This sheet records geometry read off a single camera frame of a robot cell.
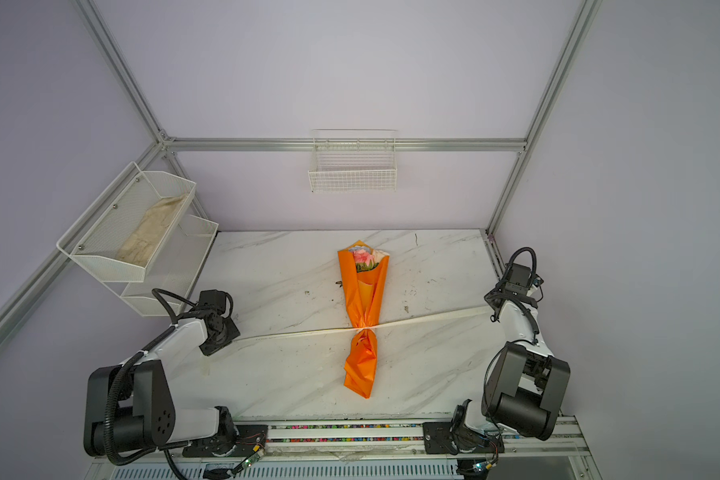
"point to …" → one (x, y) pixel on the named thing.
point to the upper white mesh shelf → (131, 225)
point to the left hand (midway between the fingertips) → (221, 341)
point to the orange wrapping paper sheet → (363, 290)
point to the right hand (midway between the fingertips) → (504, 298)
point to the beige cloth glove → (141, 245)
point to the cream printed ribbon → (373, 326)
